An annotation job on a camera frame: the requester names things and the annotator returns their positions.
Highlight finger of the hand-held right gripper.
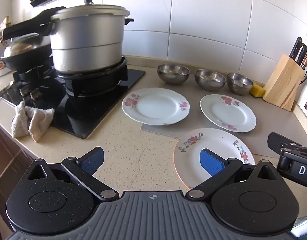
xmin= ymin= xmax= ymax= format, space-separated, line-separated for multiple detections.
xmin=267 ymin=132 xmax=307 ymax=156

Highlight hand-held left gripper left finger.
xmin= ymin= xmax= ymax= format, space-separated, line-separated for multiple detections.
xmin=27 ymin=146 xmax=120 ymax=202

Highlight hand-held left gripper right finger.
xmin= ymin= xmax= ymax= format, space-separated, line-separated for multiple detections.
xmin=186 ymin=148 xmax=279 ymax=202

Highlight white plate multicolour flowers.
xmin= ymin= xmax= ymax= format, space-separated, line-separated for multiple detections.
xmin=173 ymin=128 xmax=255 ymax=189

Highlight white plate pink flowers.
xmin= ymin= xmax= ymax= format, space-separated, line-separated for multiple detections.
xmin=200 ymin=94 xmax=257 ymax=132
xmin=122 ymin=87 xmax=190 ymax=126

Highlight black glass gas stove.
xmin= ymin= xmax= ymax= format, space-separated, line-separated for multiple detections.
xmin=0 ymin=64 xmax=146 ymax=140

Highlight yellow sponge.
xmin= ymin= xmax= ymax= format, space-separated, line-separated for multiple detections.
xmin=249 ymin=83 xmax=266 ymax=99

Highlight wooden knife block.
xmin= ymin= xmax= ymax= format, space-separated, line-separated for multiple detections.
xmin=262 ymin=54 xmax=307 ymax=112

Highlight small steel bowl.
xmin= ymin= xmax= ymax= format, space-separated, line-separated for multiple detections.
xmin=227 ymin=72 xmax=254 ymax=96

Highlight white towel cloth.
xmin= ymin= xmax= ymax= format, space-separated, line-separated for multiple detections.
xmin=11 ymin=101 xmax=55 ymax=142

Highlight medium steel bowl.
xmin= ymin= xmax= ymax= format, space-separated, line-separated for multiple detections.
xmin=195 ymin=69 xmax=227 ymax=92

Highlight brown wooden cabinet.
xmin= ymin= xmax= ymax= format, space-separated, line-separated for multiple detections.
xmin=0 ymin=120 xmax=35 ymax=230

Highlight large steel bowl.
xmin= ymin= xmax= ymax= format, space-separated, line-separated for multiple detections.
xmin=157 ymin=64 xmax=190 ymax=85

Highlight metal spoon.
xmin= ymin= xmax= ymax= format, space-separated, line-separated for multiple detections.
xmin=0 ymin=80 xmax=14 ymax=103

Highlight silver pressure cooker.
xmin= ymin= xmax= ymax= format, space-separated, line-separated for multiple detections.
xmin=2 ymin=0 xmax=134 ymax=75

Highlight black wok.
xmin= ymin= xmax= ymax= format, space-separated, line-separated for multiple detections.
xmin=0 ymin=44 xmax=54 ymax=71

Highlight steel wok lid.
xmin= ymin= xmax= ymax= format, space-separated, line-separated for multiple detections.
xmin=3 ymin=34 xmax=52 ymax=58

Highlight yellow packet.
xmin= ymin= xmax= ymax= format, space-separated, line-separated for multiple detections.
xmin=0 ymin=16 xmax=12 ymax=31

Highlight black handle knife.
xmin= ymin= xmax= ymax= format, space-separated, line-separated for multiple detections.
xmin=289 ymin=37 xmax=303 ymax=60
xmin=295 ymin=44 xmax=307 ymax=65

